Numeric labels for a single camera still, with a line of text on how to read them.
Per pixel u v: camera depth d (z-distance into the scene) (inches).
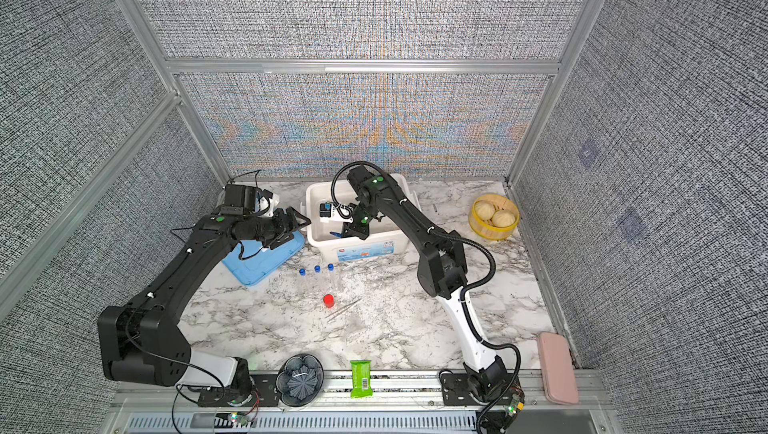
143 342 16.3
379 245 36.3
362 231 31.5
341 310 34.5
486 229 39.5
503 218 39.5
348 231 31.6
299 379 29.4
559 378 28.9
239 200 25.5
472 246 20.9
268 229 28.1
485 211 40.6
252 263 38.3
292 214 29.4
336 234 34.3
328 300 34.2
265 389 28.8
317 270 30.7
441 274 23.2
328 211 30.7
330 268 30.8
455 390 28.7
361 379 29.4
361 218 30.9
